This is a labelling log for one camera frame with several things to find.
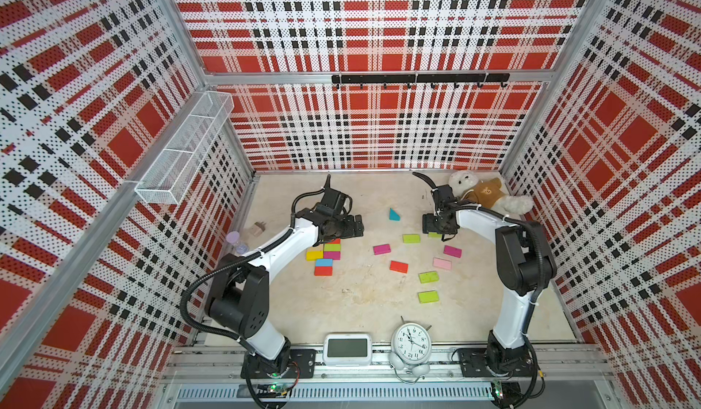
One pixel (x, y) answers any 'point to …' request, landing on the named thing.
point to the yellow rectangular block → (313, 256)
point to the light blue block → (324, 262)
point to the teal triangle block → (393, 215)
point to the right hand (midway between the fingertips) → (438, 225)
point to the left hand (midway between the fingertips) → (355, 229)
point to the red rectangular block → (335, 242)
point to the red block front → (323, 271)
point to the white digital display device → (345, 350)
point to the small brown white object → (257, 228)
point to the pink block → (442, 263)
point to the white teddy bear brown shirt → (467, 186)
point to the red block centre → (396, 266)
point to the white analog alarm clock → (411, 344)
